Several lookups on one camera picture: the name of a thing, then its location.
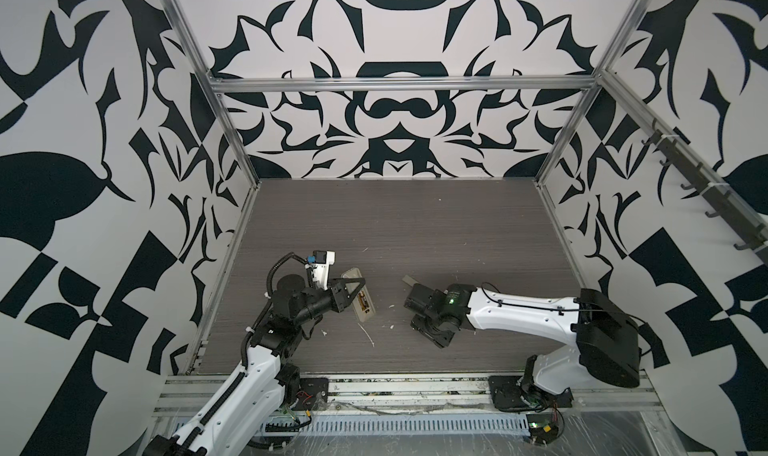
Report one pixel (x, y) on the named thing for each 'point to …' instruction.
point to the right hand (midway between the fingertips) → (415, 331)
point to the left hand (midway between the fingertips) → (364, 277)
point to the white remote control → (369, 313)
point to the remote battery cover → (409, 280)
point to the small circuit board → (543, 428)
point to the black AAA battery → (363, 301)
